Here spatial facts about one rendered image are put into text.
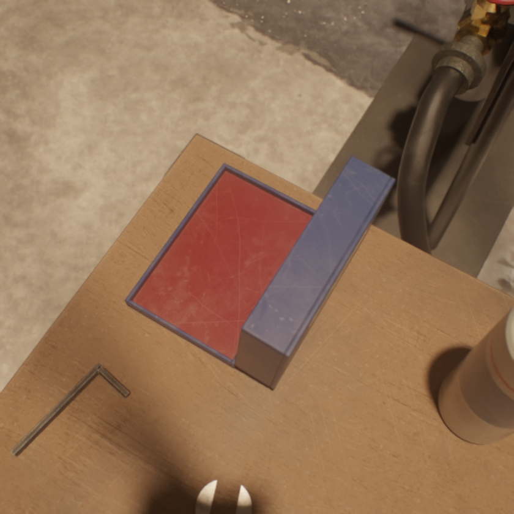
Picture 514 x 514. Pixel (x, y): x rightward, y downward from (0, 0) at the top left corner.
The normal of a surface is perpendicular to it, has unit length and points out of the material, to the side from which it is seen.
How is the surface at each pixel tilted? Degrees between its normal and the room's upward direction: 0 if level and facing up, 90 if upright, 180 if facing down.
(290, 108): 0
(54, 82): 0
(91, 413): 0
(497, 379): 90
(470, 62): 77
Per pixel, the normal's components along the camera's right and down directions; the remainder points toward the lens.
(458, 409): -0.90, 0.40
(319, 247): 0.07, -0.37
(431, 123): 0.04, 0.11
